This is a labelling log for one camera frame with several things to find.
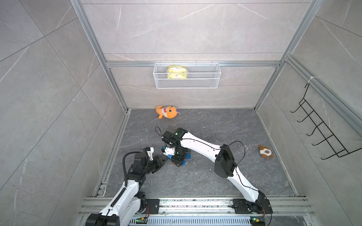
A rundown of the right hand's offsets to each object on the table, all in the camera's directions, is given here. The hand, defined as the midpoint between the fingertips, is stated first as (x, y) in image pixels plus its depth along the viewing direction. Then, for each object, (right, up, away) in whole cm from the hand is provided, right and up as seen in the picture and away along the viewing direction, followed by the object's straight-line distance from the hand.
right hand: (180, 160), depth 85 cm
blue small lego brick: (+5, +1, +6) cm, 8 cm away
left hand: (-8, +3, -2) cm, 9 cm away
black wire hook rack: (+70, +14, -23) cm, 75 cm away
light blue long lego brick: (+2, +2, -9) cm, 9 cm away
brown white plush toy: (+56, +4, +6) cm, 56 cm away
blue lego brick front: (-6, +4, -6) cm, 10 cm away
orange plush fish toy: (-10, +31, +22) cm, 40 cm away
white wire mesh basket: (+14, +58, +16) cm, 61 cm away
